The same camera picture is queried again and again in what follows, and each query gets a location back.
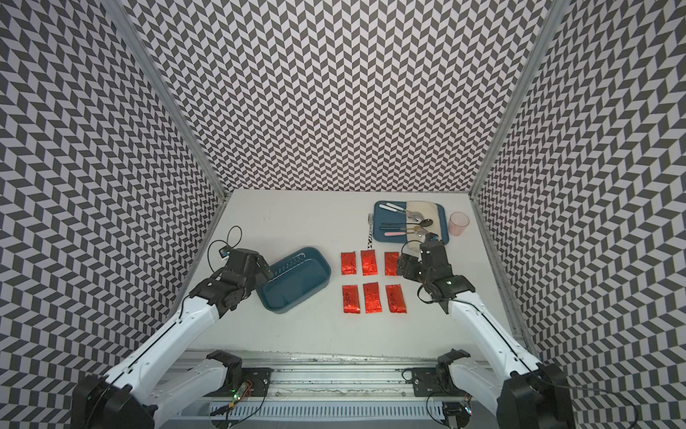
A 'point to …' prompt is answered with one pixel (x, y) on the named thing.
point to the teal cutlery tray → (389, 222)
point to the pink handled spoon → (395, 233)
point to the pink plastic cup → (458, 222)
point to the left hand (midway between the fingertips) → (256, 275)
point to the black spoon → (425, 222)
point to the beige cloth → (416, 234)
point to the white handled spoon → (393, 207)
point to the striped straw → (370, 232)
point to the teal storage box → (295, 277)
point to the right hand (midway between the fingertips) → (409, 268)
